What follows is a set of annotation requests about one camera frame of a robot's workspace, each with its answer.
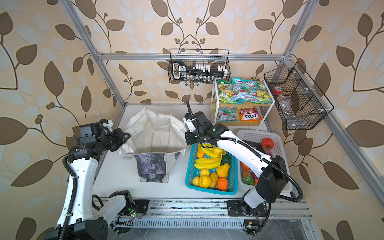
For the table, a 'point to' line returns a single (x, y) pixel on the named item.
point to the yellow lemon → (204, 172)
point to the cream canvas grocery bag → (155, 141)
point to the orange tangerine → (222, 183)
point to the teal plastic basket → (232, 176)
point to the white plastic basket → (246, 174)
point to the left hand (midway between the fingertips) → (130, 133)
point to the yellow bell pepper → (205, 181)
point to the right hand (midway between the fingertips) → (186, 137)
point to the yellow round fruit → (196, 180)
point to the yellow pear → (222, 170)
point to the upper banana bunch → (212, 150)
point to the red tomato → (267, 143)
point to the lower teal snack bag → (226, 114)
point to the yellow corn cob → (214, 178)
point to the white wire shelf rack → (237, 114)
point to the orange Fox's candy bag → (249, 114)
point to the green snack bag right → (263, 96)
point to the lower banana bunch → (207, 163)
